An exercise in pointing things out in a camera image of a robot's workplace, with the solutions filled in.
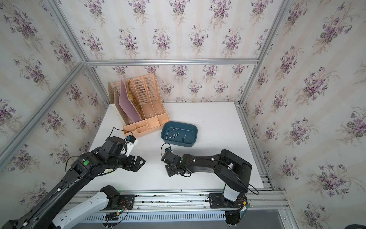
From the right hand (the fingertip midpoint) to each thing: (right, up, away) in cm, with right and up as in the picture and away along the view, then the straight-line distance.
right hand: (171, 169), depth 85 cm
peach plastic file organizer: (-22, +49, +28) cm, 61 cm away
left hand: (-14, +10, -15) cm, 23 cm away
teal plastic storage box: (+4, +19, +14) cm, 24 cm away
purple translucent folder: (-29, +41, +3) cm, 50 cm away
